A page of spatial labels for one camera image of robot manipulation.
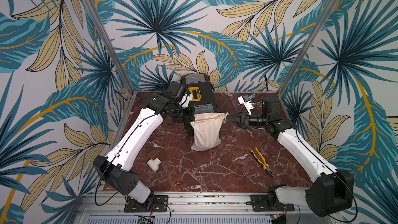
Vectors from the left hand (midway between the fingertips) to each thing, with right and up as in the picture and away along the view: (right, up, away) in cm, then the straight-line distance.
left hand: (193, 121), depth 70 cm
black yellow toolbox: (+3, +20, +30) cm, 37 cm away
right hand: (+11, -2, -1) cm, 12 cm away
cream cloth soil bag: (+6, -3, +4) cm, 8 cm away
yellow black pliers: (+39, -26, +15) cm, 49 cm away
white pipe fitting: (-22, -24, +12) cm, 35 cm away
